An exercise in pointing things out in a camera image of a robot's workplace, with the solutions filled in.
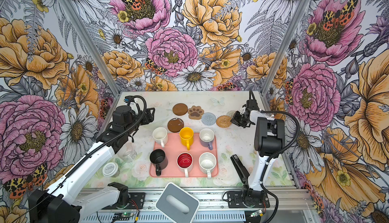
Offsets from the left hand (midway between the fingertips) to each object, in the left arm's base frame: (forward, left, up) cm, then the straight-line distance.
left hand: (149, 114), depth 80 cm
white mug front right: (-17, -30, -21) cm, 41 cm away
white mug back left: (-1, -2, -19) cm, 20 cm away
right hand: (+7, -47, -20) cm, 51 cm away
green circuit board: (-41, +10, -24) cm, 48 cm away
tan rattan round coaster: (+11, -43, -22) cm, 50 cm away
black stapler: (-21, -47, -19) cm, 55 cm away
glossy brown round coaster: (+9, -10, -23) cm, 27 cm away
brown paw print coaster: (+18, -24, -23) cm, 38 cm away
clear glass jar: (-14, +12, -15) cm, 24 cm away
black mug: (-15, -3, -21) cm, 26 cm away
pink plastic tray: (-15, -12, -23) cm, 30 cm away
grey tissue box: (-37, -15, -21) cm, 45 cm away
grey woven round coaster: (+13, -33, -22) cm, 42 cm away
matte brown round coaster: (+22, -13, -23) cm, 34 cm away
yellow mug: (-1, -18, -21) cm, 28 cm away
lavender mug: (-2, -31, -20) cm, 37 cm away
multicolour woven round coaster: (+17, -49, -22) cm, 56 cm away
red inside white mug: (-16, -18, -21) cm, 32 cm away
